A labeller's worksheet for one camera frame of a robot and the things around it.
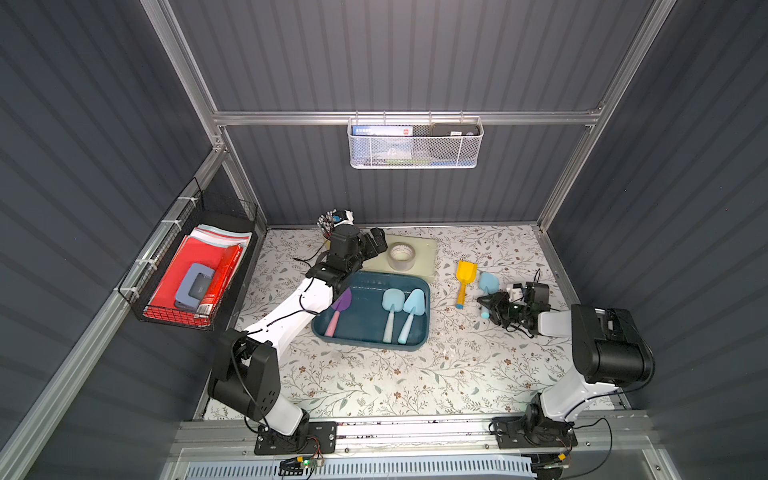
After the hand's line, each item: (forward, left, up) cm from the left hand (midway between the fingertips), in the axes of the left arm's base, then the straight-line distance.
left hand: (376, 235), depth 82 cm
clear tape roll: (+11, -8, -22) cm, 26 cm away
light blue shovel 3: (0, -39, -25) cm, 46 cm away
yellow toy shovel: (+5, -31, -25) cm, 40 cm away
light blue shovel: (-5, -5, -25) cm, 26 cm away
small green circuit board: (-50, +19, -27) cm, 60 cm away
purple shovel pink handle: (-6, +13, -27) cm, 30 cm away
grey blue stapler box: (-19, +41, +4) cm, 45 cm away
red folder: (-8, +46, +3) cm, 47 cm away
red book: (-13, +36, +4) cm, 38 cm away
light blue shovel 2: (-7, -12, -25) cm, 28 cm away
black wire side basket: (+5, +44, +1) cm, 44 cm away
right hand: (-9, -33, -23) cm, 41 cm away
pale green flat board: (+15, -17, -23) cm, 32 cm away
